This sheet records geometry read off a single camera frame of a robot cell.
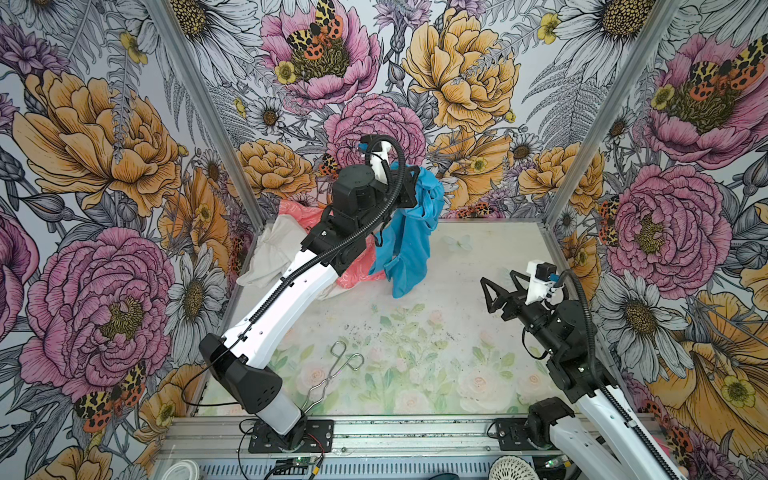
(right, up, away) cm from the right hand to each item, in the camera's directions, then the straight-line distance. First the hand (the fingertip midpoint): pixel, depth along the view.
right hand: (494, 285), depth 72 cm
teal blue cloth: (-21, +10, +6) cm, 24 cm away
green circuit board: (-45, -41, -1) cm, 61 cm away
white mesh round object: (+3, -41, -3) cm, 41 cm away
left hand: (-18, +23, -8) cm, 31 cm away
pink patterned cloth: (-34, +1, +32) cm, 47 cm away
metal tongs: (-39, -24, +14) cm, 48 cm away
